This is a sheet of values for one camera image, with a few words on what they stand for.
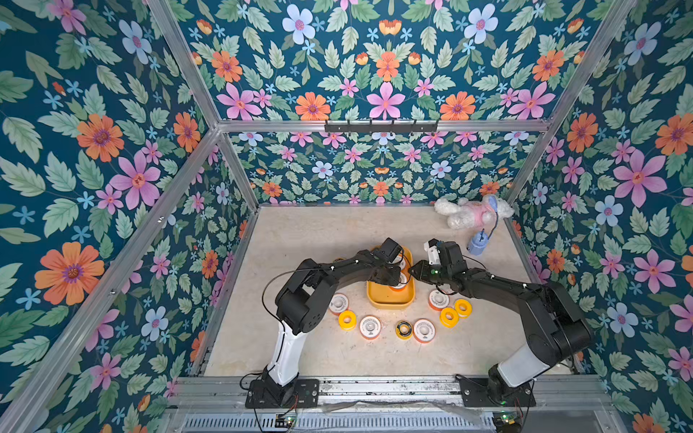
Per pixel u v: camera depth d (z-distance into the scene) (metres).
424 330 0.84
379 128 0.93
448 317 0.86
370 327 0.85
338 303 0.90
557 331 0.45
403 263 0.91
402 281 0.93
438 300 0.90
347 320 0.86
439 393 0.75
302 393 0.74
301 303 0.52
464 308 0.88
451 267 0.73
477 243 0.99
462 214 1.04
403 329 0.85
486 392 0.73
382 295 0.89
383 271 0.73
